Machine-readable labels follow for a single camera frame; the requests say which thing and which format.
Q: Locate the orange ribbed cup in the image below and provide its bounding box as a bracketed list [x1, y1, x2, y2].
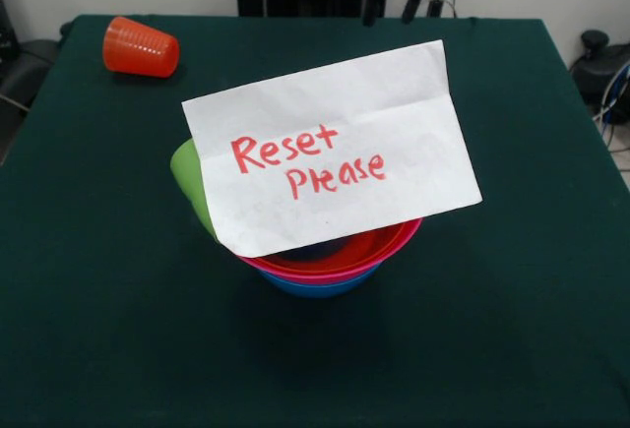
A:
[101, 16, 181, 79]

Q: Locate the pink bowl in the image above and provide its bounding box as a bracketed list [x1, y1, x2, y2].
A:
[234, 216, 424, 285]

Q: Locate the dark green tablecloth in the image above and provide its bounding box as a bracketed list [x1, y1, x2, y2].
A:
[0, 13, 630, 428]

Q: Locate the red bowl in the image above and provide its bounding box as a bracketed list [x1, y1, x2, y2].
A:
[263, 220, 412, 275]

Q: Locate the black chair base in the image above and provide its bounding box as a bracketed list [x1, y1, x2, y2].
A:
[0, 0, 68, 163]
[569, 29, 630, 124]

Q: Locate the white paper reset sign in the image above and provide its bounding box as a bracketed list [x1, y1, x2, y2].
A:
[180, 38, 483, 258]

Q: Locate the blue bowl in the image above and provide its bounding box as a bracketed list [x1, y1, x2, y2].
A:
[258, 263, 383, 300]

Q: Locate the green cup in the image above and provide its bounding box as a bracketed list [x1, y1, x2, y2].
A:
[169, 138, 219, 244]

